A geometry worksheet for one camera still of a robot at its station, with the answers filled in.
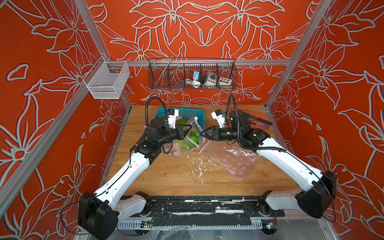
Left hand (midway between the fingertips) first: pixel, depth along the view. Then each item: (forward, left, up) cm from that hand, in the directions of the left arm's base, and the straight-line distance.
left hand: (192, 125), depth 70 cm
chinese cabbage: (-5, +1, -7) cm, 8 cm away
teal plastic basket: (+29, +5, -23) cm, 38 cm away
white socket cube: (+36, -19, 0) cm, 41 cm away
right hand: (-4, -4, -1) cm, 6 cm away
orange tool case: (+23, -45, -24) cm, 56 cm away
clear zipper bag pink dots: (-12, +9, -3) cm, 15 cm away
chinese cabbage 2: (+20, +9, -20) cm, 30 cm away
